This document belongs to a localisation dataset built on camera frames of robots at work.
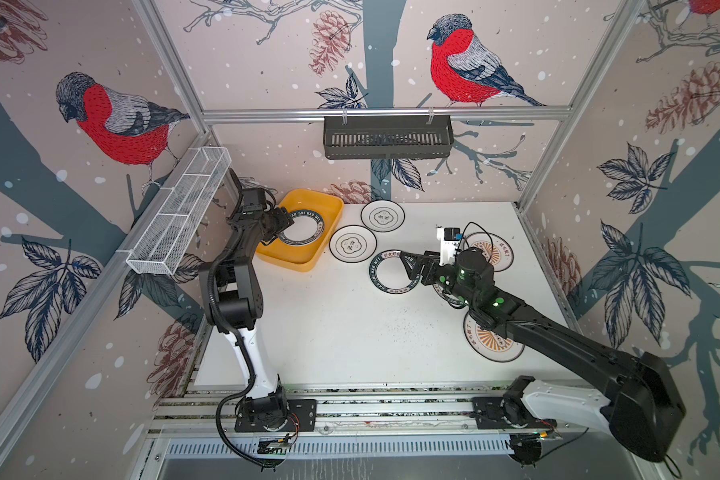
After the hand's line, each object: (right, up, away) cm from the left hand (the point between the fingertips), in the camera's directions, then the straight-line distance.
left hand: (283, 218), depth 98 cm
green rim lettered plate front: (+4, -4, +16) cm, 17 cm away
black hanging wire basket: (+36, +30, +7) cm, 47 cm away
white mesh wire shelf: (-23, -8, -27) cm, 36 cm away
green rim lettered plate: (+35, -18, +3) cm, 40 cm away
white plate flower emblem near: (+23, -9, +13) cm, 27 cm away
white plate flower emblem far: (+34, +2, +20) cm, 40 cm away
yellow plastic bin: (+6, -14, +5) cm, 16 cm away
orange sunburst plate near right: (+64, -37, -12) cm, 75 cm away
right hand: (+39, -11, -22) cm, 46 cm away
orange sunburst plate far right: (+76, -11, +9) cm, 78 cm away
